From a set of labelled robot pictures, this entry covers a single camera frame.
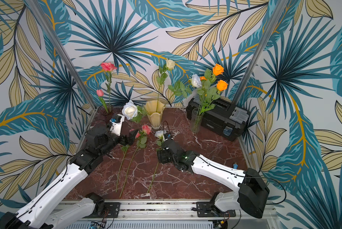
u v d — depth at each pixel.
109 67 0.80
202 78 0.85
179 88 0.81
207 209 0.74
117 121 0.59
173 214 0.73
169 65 0.90
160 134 0.99
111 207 0.74
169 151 0.58
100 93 0.86
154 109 0.96
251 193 0.40
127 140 0.65
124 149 0.92
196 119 0.98
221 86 0.80
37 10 0.69
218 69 0.78
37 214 0.39
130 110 0.67
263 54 0.84
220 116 0.93
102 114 0.90
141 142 0.95
